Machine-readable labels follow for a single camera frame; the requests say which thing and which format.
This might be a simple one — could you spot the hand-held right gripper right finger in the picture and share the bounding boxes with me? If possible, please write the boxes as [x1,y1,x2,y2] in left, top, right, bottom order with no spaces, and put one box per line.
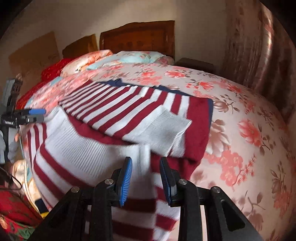
[159,156,264,241]

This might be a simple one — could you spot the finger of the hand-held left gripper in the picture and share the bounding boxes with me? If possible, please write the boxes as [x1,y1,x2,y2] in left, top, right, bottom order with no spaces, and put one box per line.
[17,114,45,126]
[16,108,46,116]

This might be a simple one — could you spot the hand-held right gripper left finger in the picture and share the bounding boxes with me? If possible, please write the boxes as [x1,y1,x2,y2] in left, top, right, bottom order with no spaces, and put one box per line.
[30,156,134,241]

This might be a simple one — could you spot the red white striped sweater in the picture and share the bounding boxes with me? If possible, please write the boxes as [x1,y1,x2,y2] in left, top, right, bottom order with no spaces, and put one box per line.
[26,77,214,241]

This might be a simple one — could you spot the red patterned blanket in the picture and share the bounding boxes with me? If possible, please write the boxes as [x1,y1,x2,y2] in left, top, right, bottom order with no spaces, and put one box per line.
[15,58,75,110]

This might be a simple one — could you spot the brown cardboard sheet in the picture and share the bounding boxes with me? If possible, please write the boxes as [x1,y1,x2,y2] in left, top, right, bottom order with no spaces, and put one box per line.
[9,31,61,82]

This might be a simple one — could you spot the pink floral pillow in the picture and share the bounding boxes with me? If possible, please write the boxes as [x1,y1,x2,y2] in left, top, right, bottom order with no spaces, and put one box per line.
[61,49,114,77]

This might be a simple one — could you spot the small wooden headboard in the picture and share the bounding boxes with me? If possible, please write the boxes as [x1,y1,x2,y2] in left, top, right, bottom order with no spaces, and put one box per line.
[62,34,99,58]

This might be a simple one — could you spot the pink floral bed sheet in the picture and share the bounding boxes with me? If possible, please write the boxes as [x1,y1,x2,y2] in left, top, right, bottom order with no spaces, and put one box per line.
[16,62,295,241]

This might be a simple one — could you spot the red green floral cloth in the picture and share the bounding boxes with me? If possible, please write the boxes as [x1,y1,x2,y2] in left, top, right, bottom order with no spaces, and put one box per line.
[0,187,45,241]

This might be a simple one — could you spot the light blue floral pillow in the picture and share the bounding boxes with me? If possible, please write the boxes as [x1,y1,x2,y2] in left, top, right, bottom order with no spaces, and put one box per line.
[86,51,166,71]

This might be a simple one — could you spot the dark wooden nightstand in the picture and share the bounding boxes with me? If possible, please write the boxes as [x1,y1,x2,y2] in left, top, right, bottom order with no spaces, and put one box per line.
[174,57,220,75]

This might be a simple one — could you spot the large wooden headboard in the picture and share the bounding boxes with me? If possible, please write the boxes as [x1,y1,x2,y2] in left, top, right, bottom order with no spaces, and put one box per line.
[100,20,176,58]

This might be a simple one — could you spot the pink floral curtain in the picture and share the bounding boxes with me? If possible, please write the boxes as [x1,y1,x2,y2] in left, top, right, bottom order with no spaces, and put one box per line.
[221,0,295,121]

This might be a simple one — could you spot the black cable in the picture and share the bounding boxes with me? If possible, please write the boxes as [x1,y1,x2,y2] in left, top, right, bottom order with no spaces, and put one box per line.
[0,166,23,191]

